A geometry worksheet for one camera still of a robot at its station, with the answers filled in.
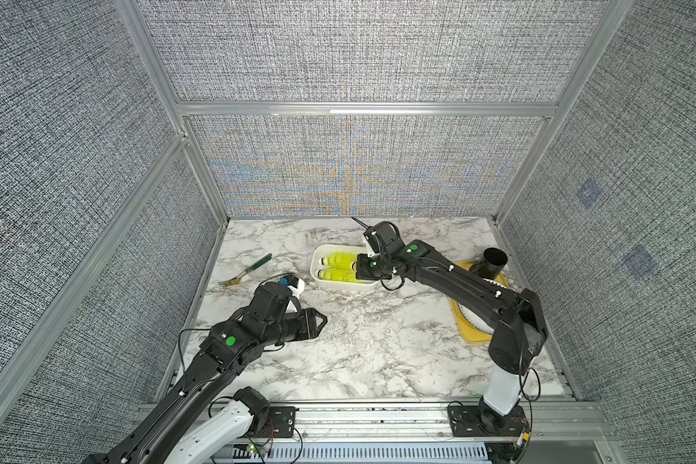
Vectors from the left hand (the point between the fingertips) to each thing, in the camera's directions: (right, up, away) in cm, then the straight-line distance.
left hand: (326, 319), depth 69 cm
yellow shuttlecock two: (+2, +8, +30) cm, 31 cm away
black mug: (+53, +12, +26) cm, 60 cm away
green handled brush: (-33, +7, +32) cm, 47 cm away
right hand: (+7, +13, +14) cm, 20 cm away
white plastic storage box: (-5, +16, +34) cm, 37 cm away
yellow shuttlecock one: (+2, +13, +33) cm, 36 cm away
